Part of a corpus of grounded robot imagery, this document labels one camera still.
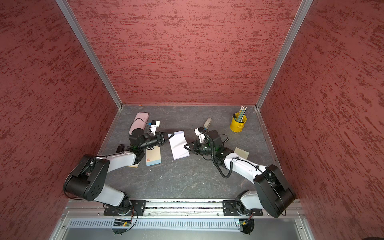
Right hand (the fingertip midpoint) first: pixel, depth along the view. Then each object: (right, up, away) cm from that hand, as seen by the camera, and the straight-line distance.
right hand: (184, 149), depth 79 cm
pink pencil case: (-37, +15, +32) cm, 51 cm away
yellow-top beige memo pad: (-30, -12, +8) cm, 34 cm away
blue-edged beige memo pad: (-20, -7, +13) cm, 25 cm away
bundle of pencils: (+37, +22, +19) cm, 47 cm away
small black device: (-42, -2, +14) cm, 44 cm away
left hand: (-6, +6, +3) cm, 9 cm away
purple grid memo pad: (-4, +4, +3) cm, 6 cm away
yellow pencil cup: (+34, +11, +22) cm, 42 cm away
